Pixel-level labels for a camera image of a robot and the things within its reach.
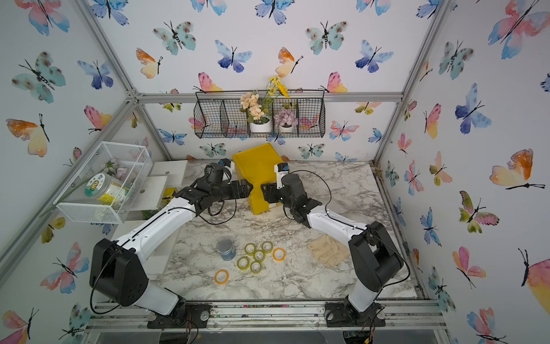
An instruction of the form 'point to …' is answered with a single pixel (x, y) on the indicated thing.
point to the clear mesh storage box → (129, 163)
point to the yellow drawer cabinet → (257, 165)
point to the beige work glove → (328, 251)
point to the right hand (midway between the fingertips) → (267, 183)
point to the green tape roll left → (243, 263)
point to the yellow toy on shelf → (168, 196)
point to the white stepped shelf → (164, 175)
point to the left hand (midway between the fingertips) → (246, 185)
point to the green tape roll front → (255, 266)
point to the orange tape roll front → (227, 274)
